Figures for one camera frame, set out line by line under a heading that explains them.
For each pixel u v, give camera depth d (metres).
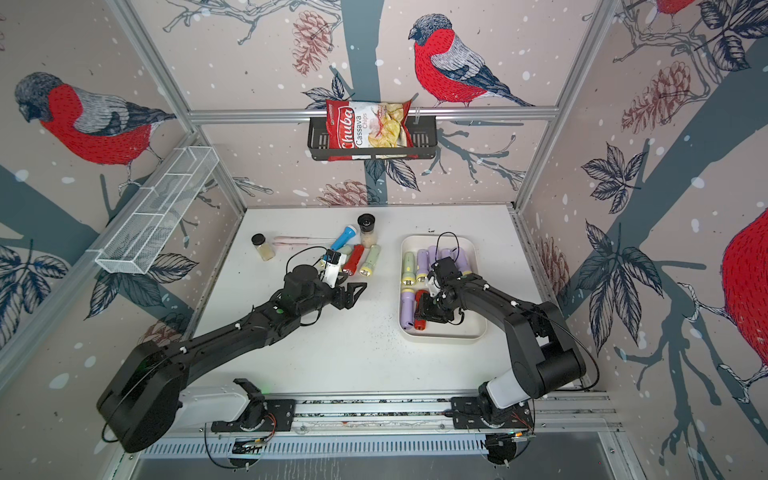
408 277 0.95
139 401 0.41
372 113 0.86
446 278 0.73
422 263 1.01
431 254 1.04
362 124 0.87
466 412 0.73
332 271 0.73
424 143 0.93
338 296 0.72
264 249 1.01
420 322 0.86
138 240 0.71
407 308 0.89
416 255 1.04
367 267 1.00
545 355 0.44
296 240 1.08
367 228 1.01
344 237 1.09
